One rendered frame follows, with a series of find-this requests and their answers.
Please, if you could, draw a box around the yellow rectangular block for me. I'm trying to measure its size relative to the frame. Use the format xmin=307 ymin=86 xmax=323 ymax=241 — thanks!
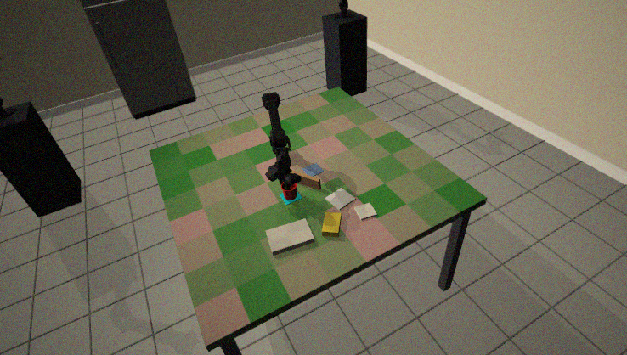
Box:
xmin=322 ymin=212 xmax=342 ymax=237

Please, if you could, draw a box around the red cup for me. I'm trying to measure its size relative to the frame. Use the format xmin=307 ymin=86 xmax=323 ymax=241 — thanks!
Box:
xmin=281 ymin=183 xmax=297 ymax=200

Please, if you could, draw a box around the wooden flat bar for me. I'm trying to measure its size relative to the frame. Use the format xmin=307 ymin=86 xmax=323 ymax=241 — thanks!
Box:
xmin=290 ymin=170 xmax=321 ymax=190

